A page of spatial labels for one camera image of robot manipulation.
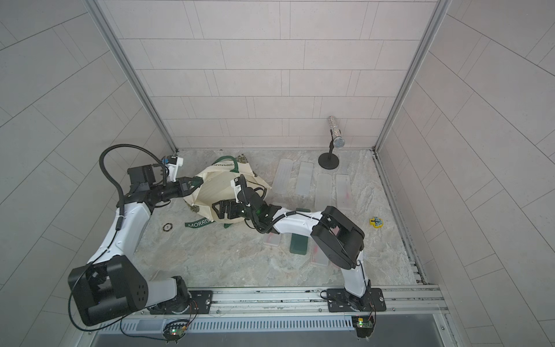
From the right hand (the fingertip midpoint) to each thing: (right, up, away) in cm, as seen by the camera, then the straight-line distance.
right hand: (222, 205), depth 80 cm
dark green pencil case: (+29, -15, +4) cm, 33 cm away
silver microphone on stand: (+47, +18, +31) cm, 59 cm away
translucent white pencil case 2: (+23, +10, +24) cm, 35 cm away
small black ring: (-25, -10, +8) cm, 28 cm away
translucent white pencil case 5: (+51, +2, +18) cm, 54 cm away
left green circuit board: (-9, -34, -17) cm, 39 cm away
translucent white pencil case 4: (+42, +3, +19) cm, 46 cm away
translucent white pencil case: (+19, -14, +3) cm, 23 cm away
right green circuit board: (+49, -36, -12) cm, 62 cm away
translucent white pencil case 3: (+33, +8, +24) cm, 41 cm away
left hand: (-6, +10, -1) cm, 12 cm away
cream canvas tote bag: (-8, +6, +18) cm, 21 cm away
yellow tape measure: (+62, -8, +8) cm, 63 cm away
